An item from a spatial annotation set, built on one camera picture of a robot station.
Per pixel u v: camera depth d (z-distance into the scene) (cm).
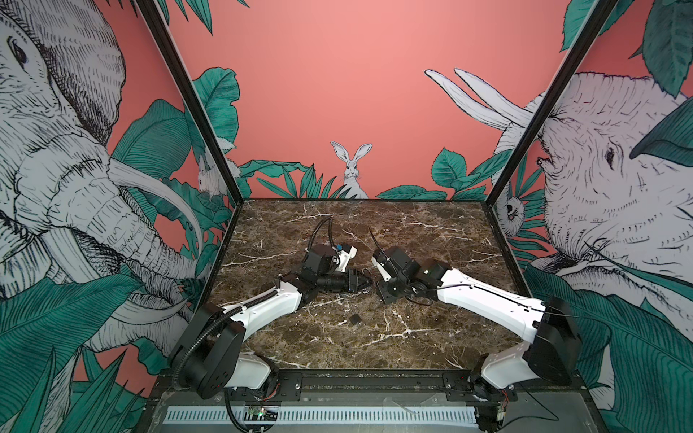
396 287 67
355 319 86
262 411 70
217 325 42
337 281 73
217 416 70
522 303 46
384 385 75
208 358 41
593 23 71
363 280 78
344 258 78
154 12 70
